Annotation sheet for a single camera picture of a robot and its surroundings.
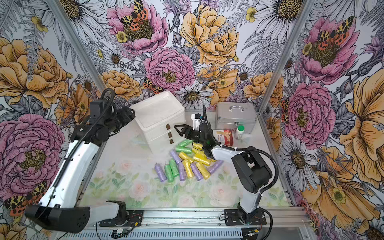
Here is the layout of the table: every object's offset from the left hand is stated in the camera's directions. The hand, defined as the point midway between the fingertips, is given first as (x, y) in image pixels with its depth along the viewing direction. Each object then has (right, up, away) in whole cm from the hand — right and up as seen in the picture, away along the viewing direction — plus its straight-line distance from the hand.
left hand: (130, 120), depth 73 cm
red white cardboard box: (+51, -10, +28) cm, 59 cm away
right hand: (+21, -6, +11) cm, 24 cm away
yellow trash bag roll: (+27, -27, +15) cm, 41 cm away
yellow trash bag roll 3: (+24, -22, +21) cm, 39 cm away
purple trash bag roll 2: (+24, -29, +14) cm, 40 cm away
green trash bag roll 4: (+24, -14, +26) cm, 38 cm away
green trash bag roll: (+16, -30, +14) cm, 37 cm away
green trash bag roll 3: (+24, -18, +24) cm, 38 cm away
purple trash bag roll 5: (+19, -22, +21) cm, 36 cm away
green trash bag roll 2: (+19, -27, +16) cm, 37 cm away
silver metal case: (+54, +4, +28) cm, 61 cm away
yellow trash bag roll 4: (+36, -23, +19) cm, 46 cm away
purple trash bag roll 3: (+32, -29, +14) cm, 46 cm away
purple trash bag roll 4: (+43, -27, +18) cm, 54 cm away
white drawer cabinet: (+8, +3, +20) cm, 22 cm away
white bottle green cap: (+60, -7, +26) cm, 66 cm away
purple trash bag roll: (+11, -30, +14) cm, 35 cm away
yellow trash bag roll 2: (+37, -29, +14) cm, 49 cm away
